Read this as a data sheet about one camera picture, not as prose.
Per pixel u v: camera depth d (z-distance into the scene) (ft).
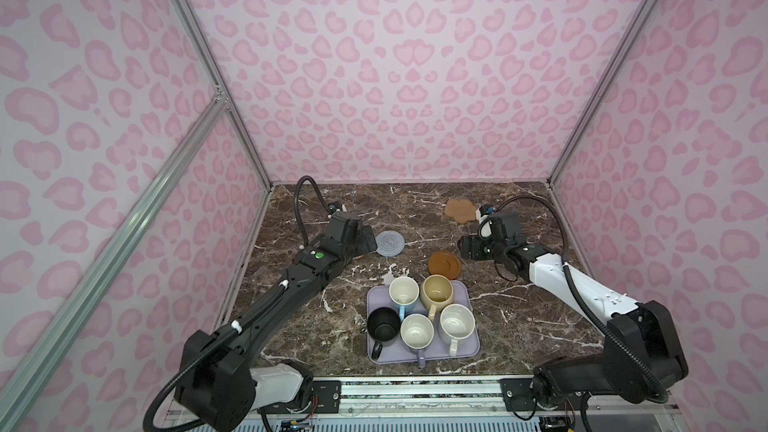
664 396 1.27
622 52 2.75
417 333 2.69
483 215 2.62
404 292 2.90
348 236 2.03
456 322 2.75
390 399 2.42
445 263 3.21
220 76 2.90
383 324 2.74
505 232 2.18
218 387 1.28
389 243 3.31
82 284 1.70
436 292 2.95
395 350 2.62
